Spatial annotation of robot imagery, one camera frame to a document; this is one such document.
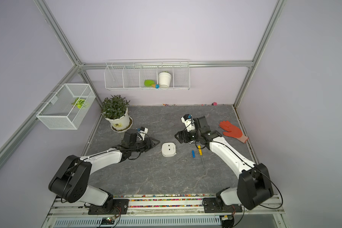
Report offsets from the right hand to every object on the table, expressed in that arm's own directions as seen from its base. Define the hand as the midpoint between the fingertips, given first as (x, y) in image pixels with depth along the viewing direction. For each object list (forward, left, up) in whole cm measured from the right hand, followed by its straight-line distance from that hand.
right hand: (180, 133), depth 83 cm
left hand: (-3, +13, -6) cm, 15 cm away
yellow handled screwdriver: (-6, -14, -15) cm, 21 cm away
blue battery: (-5, -9, -16) cm, 19 cm away
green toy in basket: (+13, +57, +13) cm, 60 cm away
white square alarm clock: (-4, +7, -13) cm, 16 cm away
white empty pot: (+33, +10, +15) cm, 37 cm away
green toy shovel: (+37, +22, +9) cm, 44 cm away
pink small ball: (+43, -32, -18) cm, 56 cm away
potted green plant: (+18, +42, +2) cm, 46 cm away
